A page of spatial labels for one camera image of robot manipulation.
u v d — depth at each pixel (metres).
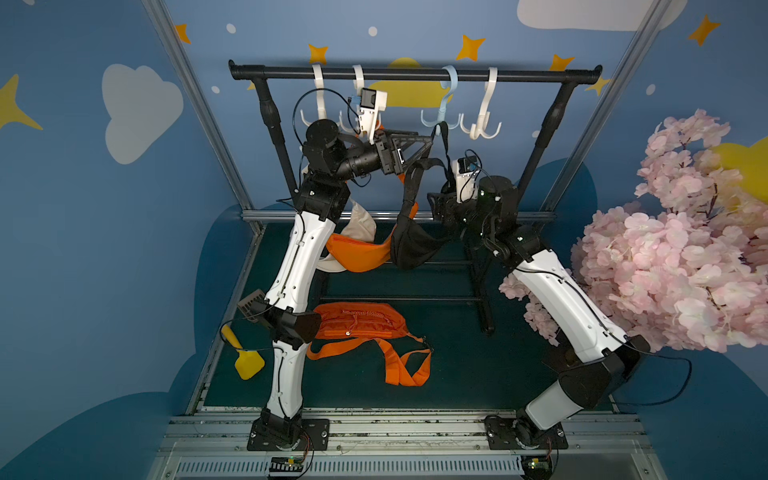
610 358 0.41
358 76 0.51
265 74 0.51
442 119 0.60
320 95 0.56
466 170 0.58
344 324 0.90
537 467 0.73
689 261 0.42
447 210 0.63
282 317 0.50
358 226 0.82
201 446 0.74
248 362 0.87
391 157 0.52
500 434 0.74
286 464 0.73
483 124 0.59
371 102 0.51
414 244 0.80
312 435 0.74
